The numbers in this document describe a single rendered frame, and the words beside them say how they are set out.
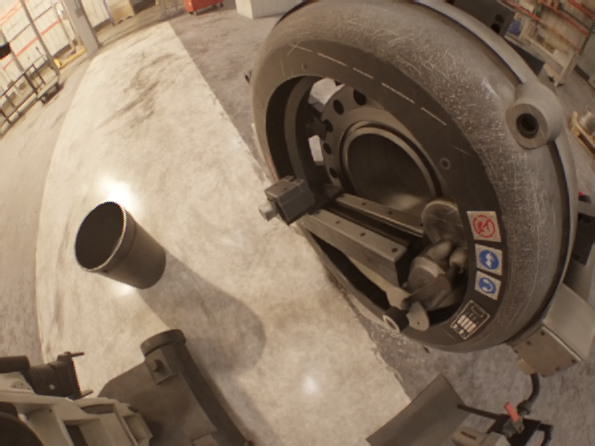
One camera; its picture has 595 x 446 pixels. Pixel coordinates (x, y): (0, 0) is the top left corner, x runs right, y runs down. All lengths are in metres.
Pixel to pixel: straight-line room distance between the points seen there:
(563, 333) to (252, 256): 1.06
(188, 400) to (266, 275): 0.61
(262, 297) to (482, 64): 1.01
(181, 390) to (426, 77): 0.99
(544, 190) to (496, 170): 0.05
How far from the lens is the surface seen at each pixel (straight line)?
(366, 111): 0.47
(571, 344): 0.39
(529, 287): 0.29
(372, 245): 0.40
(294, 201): 0.54
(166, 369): 0.95
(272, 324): 1.02
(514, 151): 0.22
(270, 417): 1.08
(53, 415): 0.45
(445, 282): 0.33
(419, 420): 1.19
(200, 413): 0.94
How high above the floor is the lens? 1.01
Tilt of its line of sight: 63 degrees down
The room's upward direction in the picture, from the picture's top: 4 degrees counter-clockwise
